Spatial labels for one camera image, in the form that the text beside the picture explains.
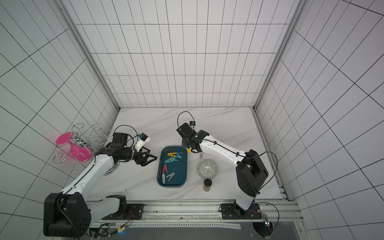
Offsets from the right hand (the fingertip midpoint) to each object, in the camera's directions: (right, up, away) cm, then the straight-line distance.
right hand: (182, 143), depth 86 cm
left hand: (-18, -6, -5) cm, 20 cm away
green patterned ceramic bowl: (+14, -15, 0) cm, 21 cm away
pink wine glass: (-43, -1, -22) cm, 48 cm away
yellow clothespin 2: (+3, -5, +5) cm, 7 cm away
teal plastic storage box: (-6, -15, +3) cm, 16 cm away
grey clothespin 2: (-11, -19, -4) cm, 22 cm away
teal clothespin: (-6, -10, +4) cm, 13 cm away
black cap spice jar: (+13, -18, -13) cm, 26 cm away
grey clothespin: (-7, -18, -2) cm, 19 cm away
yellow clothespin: (-8, -8, +7) cm, 13 cm away
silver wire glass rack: (-46, +3, -18) cm, 50 cm away
